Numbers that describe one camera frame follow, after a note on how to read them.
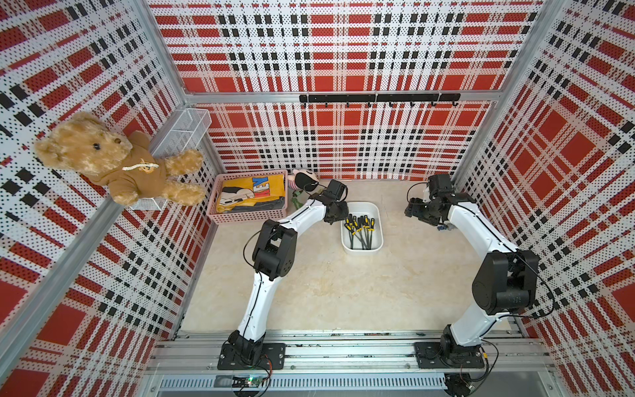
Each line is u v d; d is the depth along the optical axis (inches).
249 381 27.3
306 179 42.3
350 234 39.9
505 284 18.1
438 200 26.6
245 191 42.5
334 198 32.2
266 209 40.3
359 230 40.1
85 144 18.8
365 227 40.9
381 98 35.7
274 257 23.6
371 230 40.4
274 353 29.0
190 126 35.5
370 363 28.9
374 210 41.2
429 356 28.8
